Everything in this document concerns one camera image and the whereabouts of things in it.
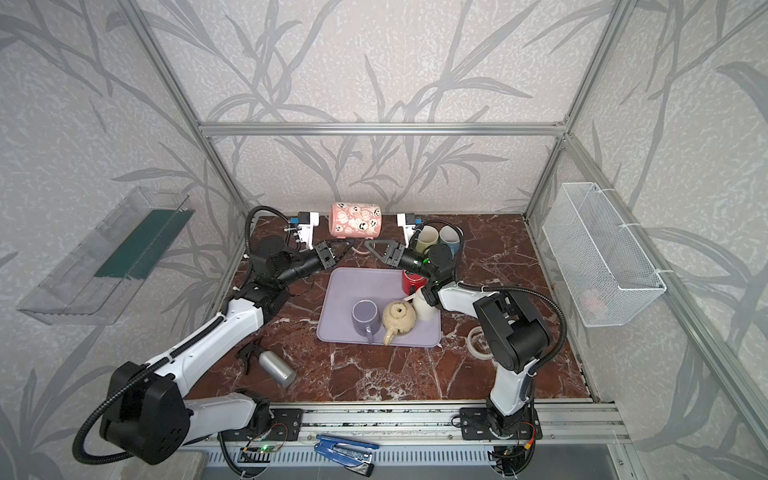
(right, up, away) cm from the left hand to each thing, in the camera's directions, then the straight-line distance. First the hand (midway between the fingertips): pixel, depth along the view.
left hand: (357, 238), depth 71 cm
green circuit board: (-22, -51, -1) cm, 55 cm away
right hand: (+2, 0, +3) cm, 4 cm away
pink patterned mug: (0, +4, -2) cm, 5 cm away
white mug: (+17, -22, +18) cm, 33 cm away
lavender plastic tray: (-8, -16, +28) cm, 33 cm away
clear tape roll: (+31, -32, +13) cm, 47 cm away
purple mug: (0, -23, +13) cm, 26 cm away
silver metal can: (-23, -36, +9) cm, 43 cm away
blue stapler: (0, -50, -3) cm, 51 cm away
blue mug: (+28, +1, +33) cm, 43 cm away
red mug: (+14, -15, +22) cm, 30 cm away
